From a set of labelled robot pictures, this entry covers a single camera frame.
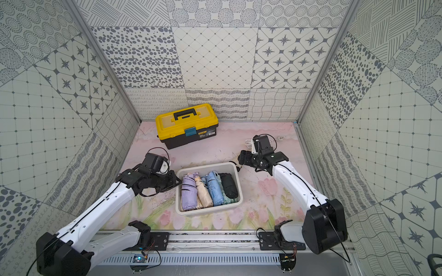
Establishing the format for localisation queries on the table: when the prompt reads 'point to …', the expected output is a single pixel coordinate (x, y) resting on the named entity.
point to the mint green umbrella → (227, 200)
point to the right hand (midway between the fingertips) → (245, 161)
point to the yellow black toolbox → (186, 125)
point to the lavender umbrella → (189, 191)
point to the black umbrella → (229, 186)
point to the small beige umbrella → (204, 198)
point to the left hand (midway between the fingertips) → (180, 178)
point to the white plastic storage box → (228, 167)
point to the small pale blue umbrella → (212, 182)
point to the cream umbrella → (235, 161)
